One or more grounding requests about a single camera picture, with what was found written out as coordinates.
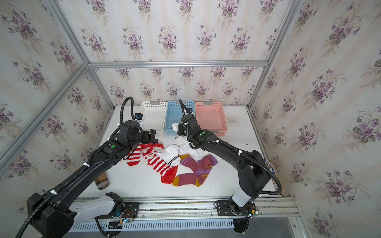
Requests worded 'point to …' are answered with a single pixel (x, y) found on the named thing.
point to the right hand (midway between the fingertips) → (183, 124)
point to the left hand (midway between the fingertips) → (148, 130)
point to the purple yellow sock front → (187, 178)
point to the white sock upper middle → (184, 147)
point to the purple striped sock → (202, 167)
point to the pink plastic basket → (210, 115)
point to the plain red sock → (169, 175)
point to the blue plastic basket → (174, 114)
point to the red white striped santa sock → (152, 160)
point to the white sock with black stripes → (170, 155)
